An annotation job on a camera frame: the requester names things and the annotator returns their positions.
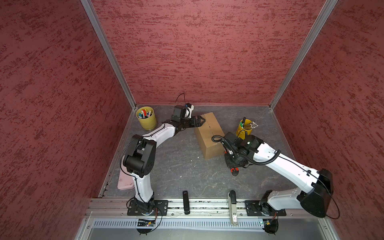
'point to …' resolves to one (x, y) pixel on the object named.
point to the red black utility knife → (235, 172)
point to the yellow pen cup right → (244, 128)
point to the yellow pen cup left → (146, 118)
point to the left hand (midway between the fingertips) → (200, 123)
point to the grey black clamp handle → (233, 208)
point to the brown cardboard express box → (205, 132)
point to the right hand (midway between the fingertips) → (230, 167)
